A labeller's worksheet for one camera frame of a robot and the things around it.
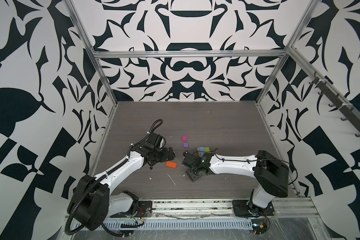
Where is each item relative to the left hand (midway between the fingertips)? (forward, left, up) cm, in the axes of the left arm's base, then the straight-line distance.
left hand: (169, 154), depth 84 cm
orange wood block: (-3, -1, -7) cm, 8 cm away
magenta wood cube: (+15, -9, -8) cm, 19 cm away
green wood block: (+4, -22, -3) cm, 22 cm away
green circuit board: (-33, -42, -9) cm, 54 cm away
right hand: (-8, -13, -7) cm, 17 cm away
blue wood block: (+6, -19, -6) cm, 21 cm away
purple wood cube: (+10, -10, -8) cm, 16 cm away
